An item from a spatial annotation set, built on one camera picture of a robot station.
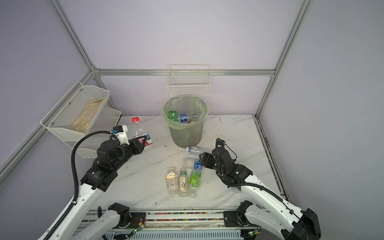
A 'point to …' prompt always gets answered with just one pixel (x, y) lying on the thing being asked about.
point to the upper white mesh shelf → (73, 117)
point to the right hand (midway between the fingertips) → (203, 157)
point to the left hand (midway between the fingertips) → (144, 138)
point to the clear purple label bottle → (195, 150)
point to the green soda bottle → (173, 115)
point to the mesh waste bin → (185, 138)
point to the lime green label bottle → (195, 177)
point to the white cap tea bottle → (172, 180)
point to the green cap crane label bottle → (183, 184)
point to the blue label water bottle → (191, 162)
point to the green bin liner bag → (184, 104)
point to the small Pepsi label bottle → (183, 117)
